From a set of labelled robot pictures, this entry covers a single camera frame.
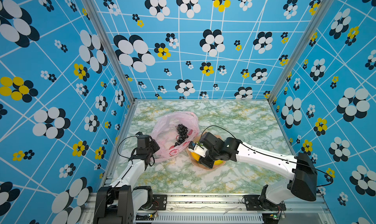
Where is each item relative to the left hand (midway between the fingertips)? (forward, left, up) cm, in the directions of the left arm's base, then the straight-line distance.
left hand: (156, 142), depth 90 cm
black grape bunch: (+7, -16, -2) cm, 18 cm away
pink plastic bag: (+11, -9, -5) cm, 15 cm away
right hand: (-13, -28, +6) cm, 31 cm away
